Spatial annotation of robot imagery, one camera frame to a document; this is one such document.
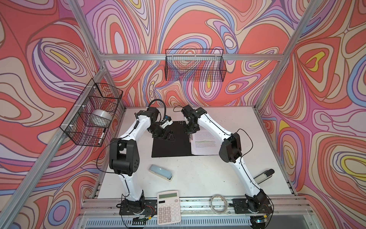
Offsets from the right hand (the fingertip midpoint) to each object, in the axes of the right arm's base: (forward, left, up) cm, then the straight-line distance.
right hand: (189, 135), depth 96 cm
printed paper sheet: (-3, -10, -6) cm, 11 cm away
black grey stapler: (-28, -41, -3) cm, 50 cm away
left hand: (-6, +13, +6) cm, 15 cm away
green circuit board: (-47, +29, -8) cm, 56 cm away
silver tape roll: (-4, +47, +26) cm, 54 cm away
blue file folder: (-7, +6, -4) cm, 10 cm away
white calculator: (-43, +13, -4) cm, 45 cm away
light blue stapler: (-24, +18, -2) cm, 30 cm away
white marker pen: (-13, +46, +20) cm, 52 cm away
